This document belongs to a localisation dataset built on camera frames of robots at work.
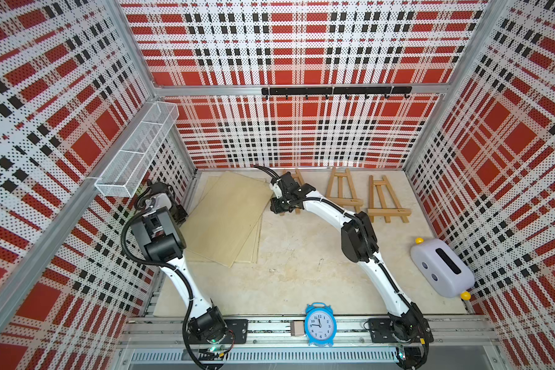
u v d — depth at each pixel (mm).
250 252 908
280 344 727
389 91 884
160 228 595
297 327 734
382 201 1076
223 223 1001
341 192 1112
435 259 802
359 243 651
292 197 763
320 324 733
